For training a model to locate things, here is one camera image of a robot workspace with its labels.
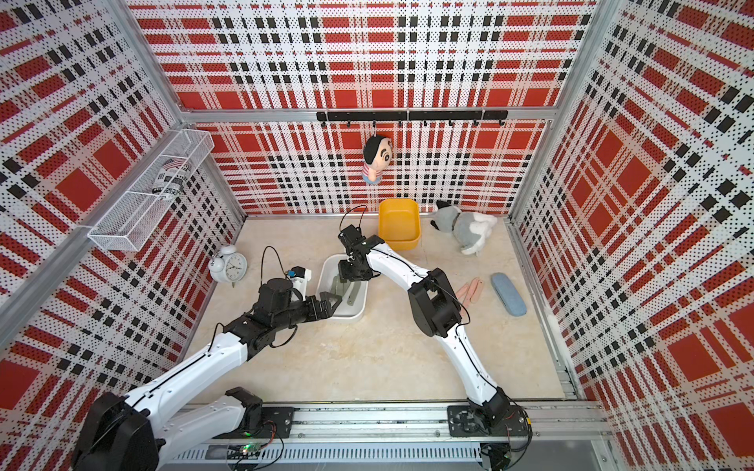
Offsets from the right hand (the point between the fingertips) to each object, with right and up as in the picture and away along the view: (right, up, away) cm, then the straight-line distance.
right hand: (351, 276), depth 97 cm
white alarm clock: (-40, +4, -2) cm, 40 cm away
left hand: (-2, -5, -14) cm, 15 cm away
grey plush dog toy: (+42, +16, +7) cm, 45 cm away
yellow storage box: (+17, +19, +22) cm, 34 cm away
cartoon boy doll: (+9, +39, -6) cm, 40 cm away
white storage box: (-9, +2, +3) cm, 10 cm away
